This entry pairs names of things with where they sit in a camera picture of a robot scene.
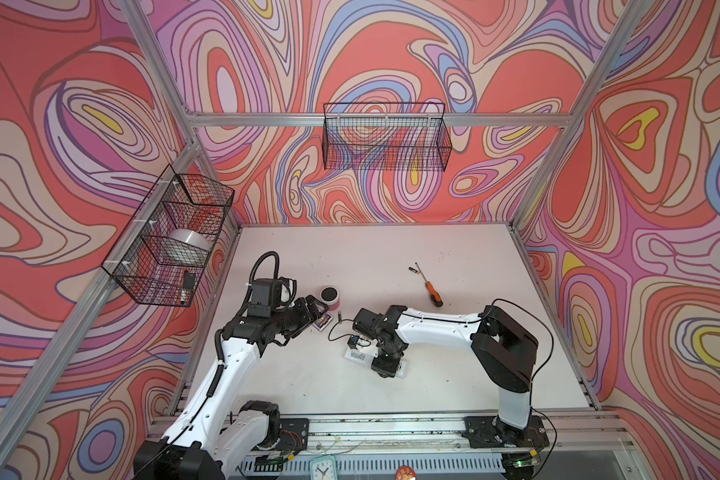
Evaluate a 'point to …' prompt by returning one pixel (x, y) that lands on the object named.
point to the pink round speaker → (330, 296)
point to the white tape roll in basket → (184, 247)
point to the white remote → (367, 359)
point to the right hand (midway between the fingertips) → (392, 369)
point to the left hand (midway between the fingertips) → (323, 310)
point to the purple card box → (323, 322)
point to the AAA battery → (414, 270)
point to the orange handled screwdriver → (434, 296)
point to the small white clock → (324, 468)
